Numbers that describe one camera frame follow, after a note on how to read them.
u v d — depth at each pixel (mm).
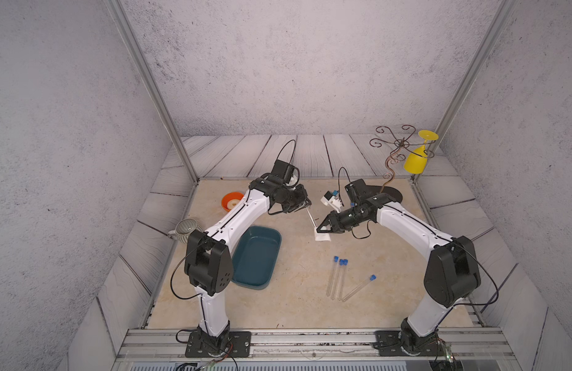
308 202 828
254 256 934
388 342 728
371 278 867
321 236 789
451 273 451
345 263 912
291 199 730
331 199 789
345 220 743
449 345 723
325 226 790
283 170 678
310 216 813
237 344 730
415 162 966
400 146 906
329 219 759
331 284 858
